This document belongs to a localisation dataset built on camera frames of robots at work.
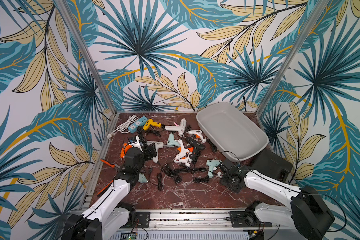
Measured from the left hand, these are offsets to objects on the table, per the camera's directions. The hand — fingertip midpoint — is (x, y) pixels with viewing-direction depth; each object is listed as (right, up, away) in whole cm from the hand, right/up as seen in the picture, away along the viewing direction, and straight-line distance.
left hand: (148, 147), depth 84 cm
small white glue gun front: (+40, -16, +2) cm, 43 cm away
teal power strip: (-16, +11, +23) cm, 30 cm away
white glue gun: (+22, -10, +8) cm, 25 cm away
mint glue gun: (+12, +2, +16) cm, 20 cm away
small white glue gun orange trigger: (+30, +7, +20) cm, 37 cm away
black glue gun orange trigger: (+28, -3, +12) cm, 30 cm away
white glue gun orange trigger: (+20, -5, +11) cm, 23 cm away
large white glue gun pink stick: (+19, +11, +22) cm, 31 cm away
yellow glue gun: (-4, +15, +26) cm, 30 cm away
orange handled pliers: (-26, -11, +8) cm, 29 cm away
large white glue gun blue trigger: (+3, -1, +14) cm, 14 cm away
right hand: (+43, -21, +2) cm, 48 cm away
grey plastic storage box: (+57, +5, +26) cm, 63 cm away
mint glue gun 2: (+37, -12, +6) cm, 40 cm away
